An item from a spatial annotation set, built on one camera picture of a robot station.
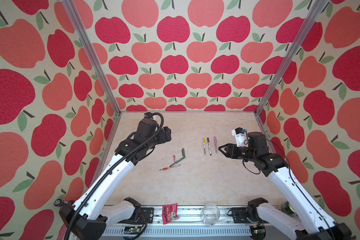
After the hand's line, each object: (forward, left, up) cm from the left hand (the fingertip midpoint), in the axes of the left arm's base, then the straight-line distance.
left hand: (168, 133), depth 73 cm
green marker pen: (-1, -5, -28) cm, 29 cm away
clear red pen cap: (+1, -2, -29) cm, 29 cm away
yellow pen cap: (+15, -23, -28) cm, 40 cm away
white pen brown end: (+11, -26, -28) cm, 40 cm away
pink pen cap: (+16, -31, -28) cm, 45 cm away
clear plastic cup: (-31, -22, -30) cm, 48 cm away
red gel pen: (-6, +2, -29) cm, 29 cm away
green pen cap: (+6, -8, -29) cm, 31 cm away
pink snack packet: (-30, 0, -28) cm, 41 cm away
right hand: (-5, -30, -7) cm, 31 cm away
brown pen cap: (+15, -26, -28) cm, 41 cm away
